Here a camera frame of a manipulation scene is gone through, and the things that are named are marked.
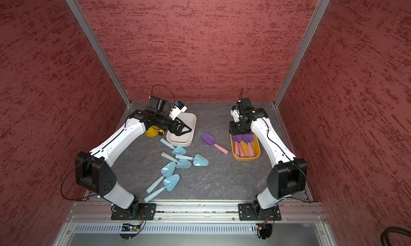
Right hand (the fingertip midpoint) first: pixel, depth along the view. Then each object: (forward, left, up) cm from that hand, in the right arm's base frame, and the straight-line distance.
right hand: (232, 133), depth 82 cm
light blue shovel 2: (-9, +29, -17) cm, 35 cm away
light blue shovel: (-20, +34, -16) cm, 43 cm away
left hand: (+1, +25, +4) cm, 26 cm away
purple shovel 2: (+6, -5, -15) cm, 17 cm away
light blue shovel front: (-13, +37, -17) cm, 42 cm away
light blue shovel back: (0, +33, -16) cm, 37 cm away
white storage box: (+6, +27, -14) cm, 31 cm away
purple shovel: (+7, +12, -17) cm, 22 cm away
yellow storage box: (-1, -16, -16) cm, 23 cm away
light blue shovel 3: (-7, +19, -16) cm, 26 cm away
